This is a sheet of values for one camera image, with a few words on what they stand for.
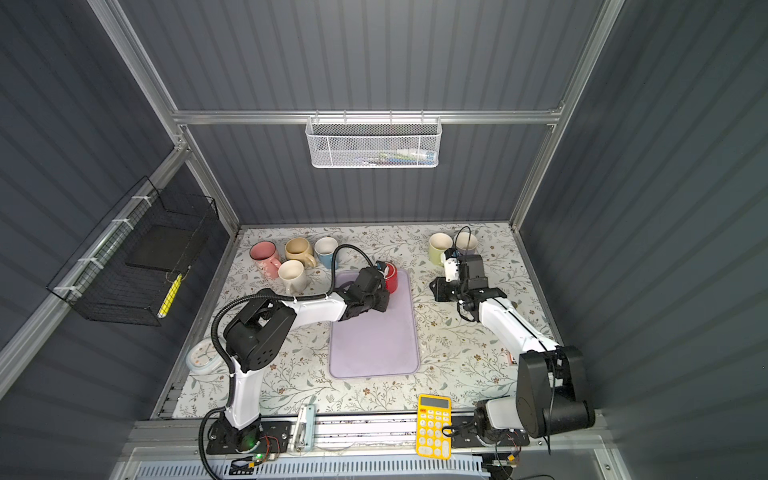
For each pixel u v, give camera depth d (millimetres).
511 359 847
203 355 847
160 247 752
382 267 886
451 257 789
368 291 784
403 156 920
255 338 525
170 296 687
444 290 788
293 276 956
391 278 952
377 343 886
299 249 1086
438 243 1069
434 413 757
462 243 1079
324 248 1043
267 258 965
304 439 707
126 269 722
